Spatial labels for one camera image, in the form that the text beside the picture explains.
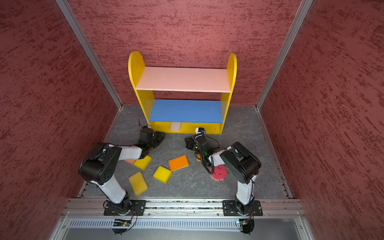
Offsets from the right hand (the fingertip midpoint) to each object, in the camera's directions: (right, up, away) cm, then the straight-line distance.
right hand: (184, 141), depth 92 cm
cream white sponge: (-7, +9, +11) cm, 16 cm away
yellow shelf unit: (+9, +31, +26) cm, 41 cm away
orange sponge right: (+10, -7, -9) cm, 15 cm away
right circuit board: (+31, -37, -20) cm, 53 cm away
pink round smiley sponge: (+22, -17, -8) cm, 29 cm away
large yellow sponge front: (-25, -22, -11) cm, 35 cm away
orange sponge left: (-3, -13, -2) cm, 13 cm away
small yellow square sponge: (-11, -18, -9) cm, 23 cm away
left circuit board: (-30, -38, -20) cm, 52 cm away
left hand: (-13, +3, +5) cm, 14 cm away
